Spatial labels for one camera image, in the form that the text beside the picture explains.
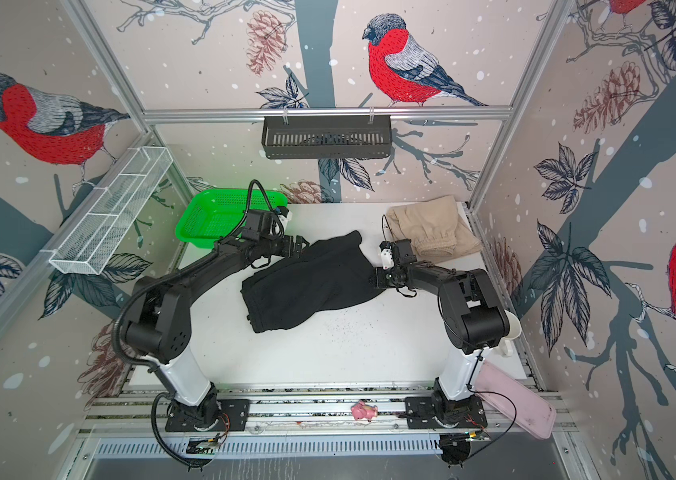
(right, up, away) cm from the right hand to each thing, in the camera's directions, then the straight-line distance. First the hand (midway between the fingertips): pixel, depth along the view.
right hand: (376, 281), depth 98 cm
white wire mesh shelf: (-73, +13, -27) cm, 79 cm away
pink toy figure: (-6, -27, -27) cm, 39 cm away
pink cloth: (+36, -28, -27) cm, 53 cm away
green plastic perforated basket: (-65, +23, +20) cm, 72 cm away
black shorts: (-14, +3, -2) cm, 15 cm away
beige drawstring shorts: (+23, +18, +11) cm, 31 cm away
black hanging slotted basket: (-17, +51, +7) cm, 55 cm away
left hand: (-25, +14, -7) cm, 30 cm away
